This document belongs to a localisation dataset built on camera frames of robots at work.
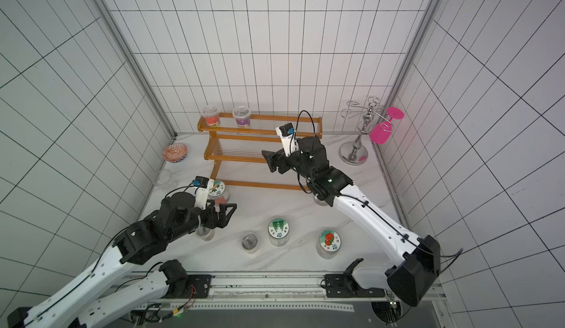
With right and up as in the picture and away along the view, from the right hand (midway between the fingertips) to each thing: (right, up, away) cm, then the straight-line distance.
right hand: (265, 149), depth 70 cm
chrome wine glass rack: (+42, -2, +40) cm, 58 cm away
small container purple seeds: (-10, +13, +10) cm, 19 cm away
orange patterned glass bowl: (-50, -2, +40) cm, 65 cm away
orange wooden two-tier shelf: (-13, +6, +25) cm, 29 cm away
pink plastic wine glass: (+50, +7, +26) cm, 57 cm away
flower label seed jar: (+21, -23, +23) cm, 39 cm away
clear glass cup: (-52, -13, +33) cm, 63 cm away
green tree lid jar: (+4, -30, +8) cm, 31 cm away
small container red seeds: (-21, +12, +10) cm, 26 cm away
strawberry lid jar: (+22, -33, +5) cm, 40 cm away
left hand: (-14, -20, +1) cm, 25 cm away
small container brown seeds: (-7, -34, +8) cm, 36 cm away
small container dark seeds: (-23, -31, +10) cm, 40 cm away
